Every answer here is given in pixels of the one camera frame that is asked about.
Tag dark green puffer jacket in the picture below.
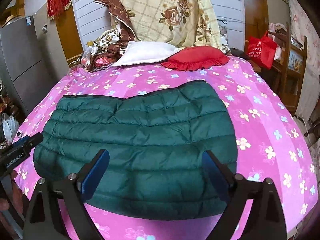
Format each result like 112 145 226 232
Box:
33 80 238 220

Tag left hand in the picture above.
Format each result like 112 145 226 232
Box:
1 170 23 213

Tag white plastic bag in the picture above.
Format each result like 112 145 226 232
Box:
1 113 20 145

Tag grey refrigerator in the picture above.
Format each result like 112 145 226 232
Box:
1 16 55 116

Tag red plastic-wrapped package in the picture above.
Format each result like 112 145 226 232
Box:
80 53 117 69

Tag wooden shelf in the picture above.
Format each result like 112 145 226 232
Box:
268 23 308 116

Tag white pillow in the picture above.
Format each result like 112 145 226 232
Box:
112 41 180 67

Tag red shopping bag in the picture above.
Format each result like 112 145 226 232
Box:
246 31 277 69

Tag red ruffled cushion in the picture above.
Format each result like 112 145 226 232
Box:
161 46 230 72

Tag brown floral blanket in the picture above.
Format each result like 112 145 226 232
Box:
83 0 136 72

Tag cream floral quilt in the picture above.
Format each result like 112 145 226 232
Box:
120 0 222 49

